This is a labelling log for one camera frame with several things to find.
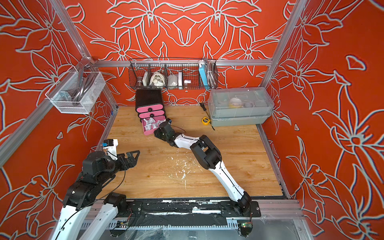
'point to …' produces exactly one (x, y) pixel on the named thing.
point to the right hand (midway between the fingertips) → (150, 131)
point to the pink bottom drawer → (151, 132)
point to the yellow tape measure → (205, 121)
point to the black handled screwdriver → (204, 109)
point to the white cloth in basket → (157, 80)
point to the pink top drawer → (150, 108)
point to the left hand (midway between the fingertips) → (132, 152)
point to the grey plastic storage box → (236, 106)
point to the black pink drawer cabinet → (149, 104)
